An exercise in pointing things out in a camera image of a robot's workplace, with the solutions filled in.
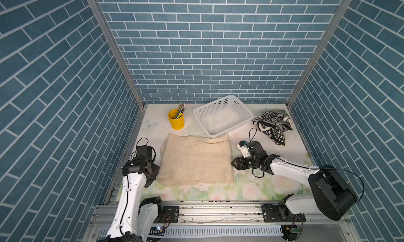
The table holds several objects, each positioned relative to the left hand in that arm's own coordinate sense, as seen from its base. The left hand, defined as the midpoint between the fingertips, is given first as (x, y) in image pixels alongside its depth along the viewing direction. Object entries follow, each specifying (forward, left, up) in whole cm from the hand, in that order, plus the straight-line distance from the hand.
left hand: (158, 172), depth 79 cm
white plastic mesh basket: (+45, -36, -6) cm, 57 cm away
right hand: (+8, -42, -5) cm, 43 cm away
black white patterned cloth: (+28, -65, +6) cm, 71 cm away
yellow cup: (+35, -4, -4) cm, 35 cm away
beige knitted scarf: (+10, -14, -5) cm, 18 cm away
